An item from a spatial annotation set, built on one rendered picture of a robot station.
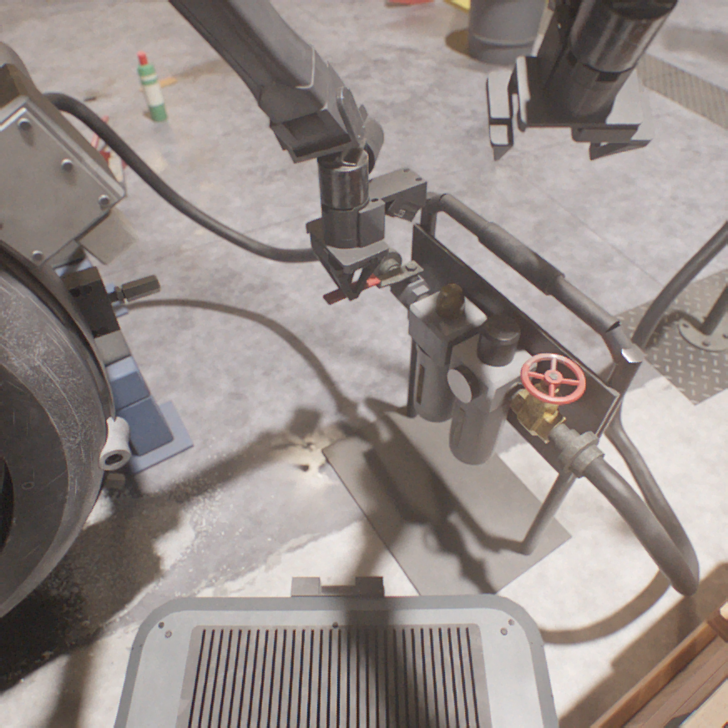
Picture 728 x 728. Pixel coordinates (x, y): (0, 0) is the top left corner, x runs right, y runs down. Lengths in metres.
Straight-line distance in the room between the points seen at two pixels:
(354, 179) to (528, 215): 1.22
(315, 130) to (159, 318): 0.99
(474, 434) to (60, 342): 0.53
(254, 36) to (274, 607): 0.63
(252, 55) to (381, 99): 1.95
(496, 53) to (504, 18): 0.15
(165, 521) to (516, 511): 0.67
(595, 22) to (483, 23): 2.37
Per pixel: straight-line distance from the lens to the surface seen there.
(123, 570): 1.12
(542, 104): 0.51
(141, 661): 0.79
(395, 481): 1.10
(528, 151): 2.15
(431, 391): 0.83
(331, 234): 0.66
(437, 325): 0.73
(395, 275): 0.79
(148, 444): 1.20
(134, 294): 0.67
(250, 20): 0.51
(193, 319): 1.47
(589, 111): 0.51
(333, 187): 0.62
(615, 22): 0.44
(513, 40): 2.81
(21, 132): 0.47
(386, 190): 0.68
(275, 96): 0.56
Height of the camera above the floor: 0.98
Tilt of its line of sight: 50 degrees down
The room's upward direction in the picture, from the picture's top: 1 degrees counter-clockwise
